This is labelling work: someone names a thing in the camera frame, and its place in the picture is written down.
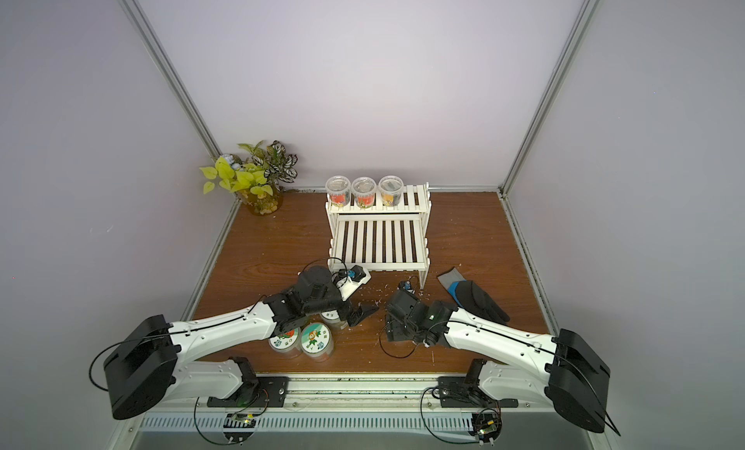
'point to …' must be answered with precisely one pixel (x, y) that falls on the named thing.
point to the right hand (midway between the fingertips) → (395, 322)
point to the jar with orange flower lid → (316, 341)
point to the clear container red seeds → (339, 190)
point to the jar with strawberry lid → (288, 344)
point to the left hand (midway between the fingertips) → (372, 294)
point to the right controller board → (486, 425)
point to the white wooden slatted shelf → (382, 237)
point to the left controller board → (239, 421)
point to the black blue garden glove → (470, 296)
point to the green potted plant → (256, 180)
